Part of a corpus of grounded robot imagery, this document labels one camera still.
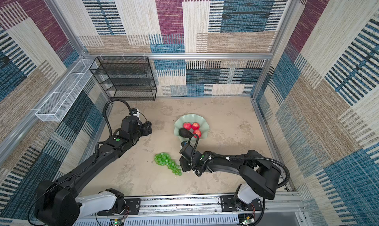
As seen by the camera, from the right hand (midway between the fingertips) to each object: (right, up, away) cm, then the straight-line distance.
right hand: (186, 164), depth 86 cm
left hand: (-22, +25, -3) cm, 33 cm away
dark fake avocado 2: (-1, +17, +8) cm, 19 cm away
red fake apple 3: (+7, +17, +9) cm, 21 cm away
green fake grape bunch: (-12, +4, -2) cm, 13 cm away
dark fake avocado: (+1, +1, -10) cm, 10 cm away
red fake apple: (0, +21, +13) cm, 25 cm away
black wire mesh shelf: (-45, +55, +25) cm, 75 cm away
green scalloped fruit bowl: (+3, +26, +17) cm, 31 cm away
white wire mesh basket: (-61, +33, -15) cm, 71 cm away
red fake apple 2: (+6, +20, +13) cm, 25 cm away
